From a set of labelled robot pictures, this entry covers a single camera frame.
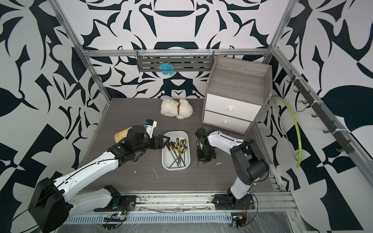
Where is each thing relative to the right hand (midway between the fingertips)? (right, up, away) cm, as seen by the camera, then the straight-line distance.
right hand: (202, 159), depth 88 cm
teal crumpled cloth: (-22, +56, +2) cm, 60 cm away
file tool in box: (-20, +4, +3) cm, 21 cm away
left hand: (-21, +15, -9) cm, 28 cm away
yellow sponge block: (-52, +14, +8) cm, 54 cm away
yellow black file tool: (-3, +6, +6) cm, 9 cm away
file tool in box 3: (-13, +3, +1) cm, 13 cm away
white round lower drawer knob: (+15, +21, +8) cm, 28 cm away
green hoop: (+40, +10, -25) cm, 48 cm away
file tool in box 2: (-15, +6, +5) cm, 17 cm away
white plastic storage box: (-16, +1, +1) cm, 16 cm away
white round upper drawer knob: (+15, +29, -5) cm, 33 cm away
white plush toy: (-13, +30, +16) cm, 36 cm away
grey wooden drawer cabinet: (+18, +40, -7) cm, 44 cm away
